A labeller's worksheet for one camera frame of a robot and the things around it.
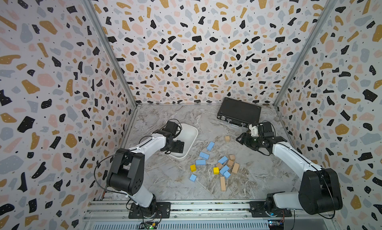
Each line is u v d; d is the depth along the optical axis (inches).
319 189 16.6
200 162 35.7
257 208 29.2
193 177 32.6
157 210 28.8
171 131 28.8
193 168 33.7
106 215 28.8
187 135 39.1
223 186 32.0
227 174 33.0
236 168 34.0
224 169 34.3
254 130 32.0
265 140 25.9
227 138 39.3
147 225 27.6
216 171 33.7
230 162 34.8
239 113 43.7
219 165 34.5
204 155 36.5
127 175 17.5
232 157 35.8
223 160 35.9
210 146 38.4
